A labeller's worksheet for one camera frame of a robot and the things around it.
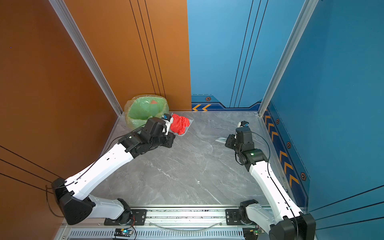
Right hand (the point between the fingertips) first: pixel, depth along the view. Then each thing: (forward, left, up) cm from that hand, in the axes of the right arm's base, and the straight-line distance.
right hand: (228, 137), depth 80 cm
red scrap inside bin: (+27, +45, +2) cm, 53 cm away
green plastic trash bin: (+24, +53, -1) cm, 59 cm away
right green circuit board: (-40, -9, -23) cm, 47 cm away
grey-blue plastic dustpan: (+5, +20, +8) cm, 22 cm away
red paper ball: (+3, +26, +7) cm, 27 cm away
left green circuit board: (-40, +52, -22) cm, 69 cm away
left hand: (-2, +28, +5) cm, 29 cm away
